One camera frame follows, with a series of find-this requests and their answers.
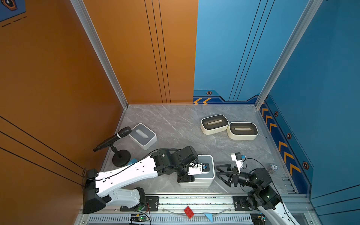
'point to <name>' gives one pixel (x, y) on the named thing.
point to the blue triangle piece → (209, 216)
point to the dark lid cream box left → (214, 123)
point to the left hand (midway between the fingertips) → (194, 170)
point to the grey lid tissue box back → (207, 161)
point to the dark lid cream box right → (242, 131)
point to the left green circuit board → (136, 217)
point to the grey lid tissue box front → (195, 185)
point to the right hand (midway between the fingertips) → (218, 173)
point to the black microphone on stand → (121, 158)
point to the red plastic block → (189, 212)
